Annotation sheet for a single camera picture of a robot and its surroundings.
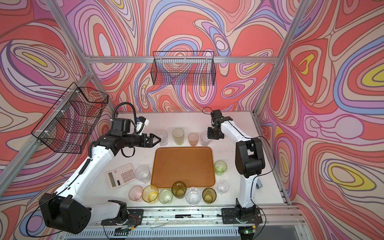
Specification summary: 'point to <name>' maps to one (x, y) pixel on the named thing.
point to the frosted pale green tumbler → (178, 135)
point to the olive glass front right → (209, 195)
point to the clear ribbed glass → (204, 139)
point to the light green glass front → (165, 196)
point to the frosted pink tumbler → (193, 138)
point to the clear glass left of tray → (143, 173)
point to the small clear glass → (223, 186)
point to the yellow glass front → (150, 193)
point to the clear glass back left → (162, 134)
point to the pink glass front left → (135, 193)
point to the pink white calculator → (121, 175)
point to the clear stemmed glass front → (193, 196)
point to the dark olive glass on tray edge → (179, 189)
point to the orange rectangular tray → (193, 165)
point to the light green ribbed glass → (220, 167)
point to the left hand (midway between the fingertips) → (156, 138)
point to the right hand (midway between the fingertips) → (213, 139)
